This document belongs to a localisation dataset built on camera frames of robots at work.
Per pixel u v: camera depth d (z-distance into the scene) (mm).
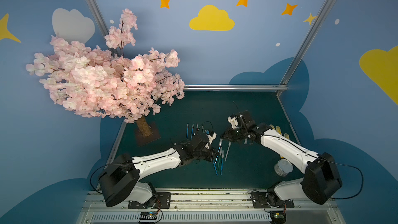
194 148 626
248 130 639
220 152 905
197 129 1011
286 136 982
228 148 926
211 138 748
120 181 418
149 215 727
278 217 733
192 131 991
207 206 735
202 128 1013
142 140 957
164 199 752
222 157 883
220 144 810
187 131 986
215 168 843
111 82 533
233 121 798
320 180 425
